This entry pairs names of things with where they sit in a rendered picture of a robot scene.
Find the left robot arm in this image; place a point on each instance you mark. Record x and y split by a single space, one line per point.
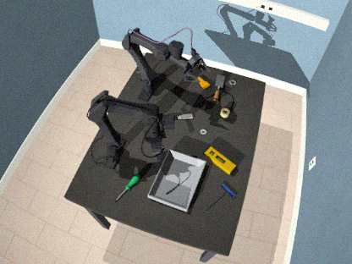
148 76

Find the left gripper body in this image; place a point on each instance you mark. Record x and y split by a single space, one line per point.
183 62

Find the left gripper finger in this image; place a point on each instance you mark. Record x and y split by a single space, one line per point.
187 77
200 66

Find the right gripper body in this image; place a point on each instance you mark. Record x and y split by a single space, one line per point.
155 138

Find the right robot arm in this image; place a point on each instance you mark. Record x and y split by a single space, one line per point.
115 105

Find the green-handled screwdriver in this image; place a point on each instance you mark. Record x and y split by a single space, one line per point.
134 180

